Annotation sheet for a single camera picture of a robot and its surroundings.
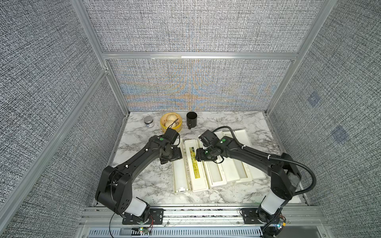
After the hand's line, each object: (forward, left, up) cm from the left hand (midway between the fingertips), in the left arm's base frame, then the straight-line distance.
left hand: (178, 157), depth 84 cm
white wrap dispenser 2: (-8, -26, 0) cm, 27 cm away
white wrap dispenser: (-8, -6, -7) cm, 12 cm away
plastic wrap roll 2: (-8, -20, -3) cm, 22 cm away
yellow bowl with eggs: (+35, +9, -6) cm, 36 cm away
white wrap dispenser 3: (-9, -37, -3) cm, 38 cm away
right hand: (0, -11, +2) cm, 11 cm away
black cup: (+30, -9, -2) cm, 31 cm away
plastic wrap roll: (-10, -1, -5) cm, 11 cm away
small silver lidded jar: (+31, +21, -4) cm, 38 cm away
